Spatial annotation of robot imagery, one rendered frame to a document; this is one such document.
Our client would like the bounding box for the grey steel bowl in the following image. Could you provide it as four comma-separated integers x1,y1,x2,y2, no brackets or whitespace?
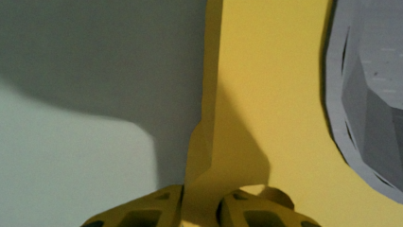
322,0,403,204

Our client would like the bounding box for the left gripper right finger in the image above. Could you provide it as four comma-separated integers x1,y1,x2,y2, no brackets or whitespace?
218,189,322,227

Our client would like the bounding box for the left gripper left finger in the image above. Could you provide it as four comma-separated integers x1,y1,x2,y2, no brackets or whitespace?
80,184,184,227

